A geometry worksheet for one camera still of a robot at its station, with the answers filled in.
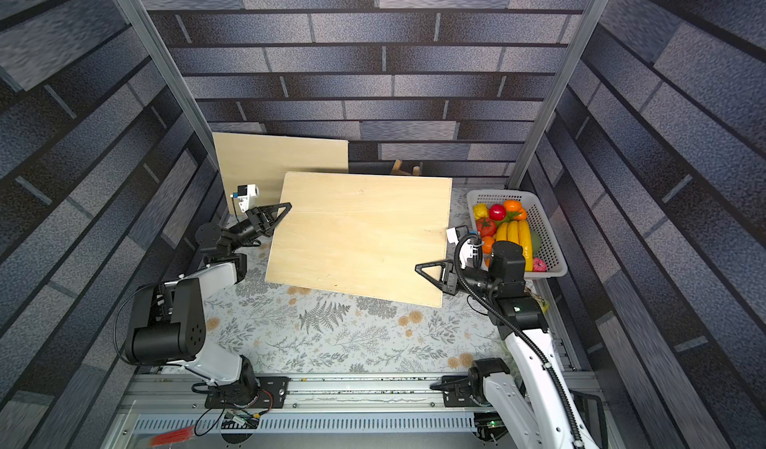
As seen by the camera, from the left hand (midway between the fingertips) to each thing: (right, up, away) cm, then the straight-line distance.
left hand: (294, 213), depth 75 cm
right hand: (+30, -13, -8) cm, 34 cm away
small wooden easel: (+27, +14, +22) cm, 38 cm away
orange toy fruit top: (+70, +3, +29) cm, 76 cm away
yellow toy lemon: (+57, +1, +29) cm, 64 cm away
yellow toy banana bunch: (+66, -6, +18) cm, 69 cm away
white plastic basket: (+76, -11, +18) cm, 79 cm away
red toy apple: (+62, 0, +26) cm, 67 cm away
